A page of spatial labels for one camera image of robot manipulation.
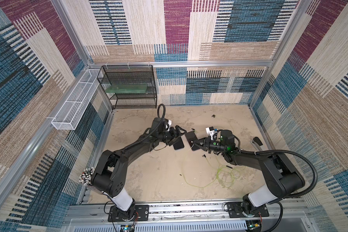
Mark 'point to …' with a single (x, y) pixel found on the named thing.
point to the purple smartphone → (192, 137)
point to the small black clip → (213, 115)
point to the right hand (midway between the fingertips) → (195, 143)
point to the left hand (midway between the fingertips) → (184, 135)
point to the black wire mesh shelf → (125, 74)
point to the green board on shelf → (129, 88)
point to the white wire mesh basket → (67, 117)
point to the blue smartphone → (179, 144)
